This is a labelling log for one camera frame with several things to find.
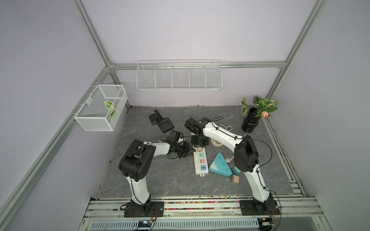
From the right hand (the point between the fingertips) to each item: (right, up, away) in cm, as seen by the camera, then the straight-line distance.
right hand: (197, 145), depth 91 cm
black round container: (-32, +18, +17) cm, 41 cm away
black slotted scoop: (-23, +13, +14) cm, 30 cm away
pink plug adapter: (+21, -17, -10) cm, 29 cm away
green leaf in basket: (-50, +24, -12) cm, 56 cm away
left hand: (-1, -5, 0) cm, 6 cm away
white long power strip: (+2, -10, -3) cm, 10 cm away
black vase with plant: (+37, +24, -7) cm, 45 cm away
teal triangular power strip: (+13, -11, -5) cm, 18 cm away
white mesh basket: (-53, +22, -11) cm, 59 cm away
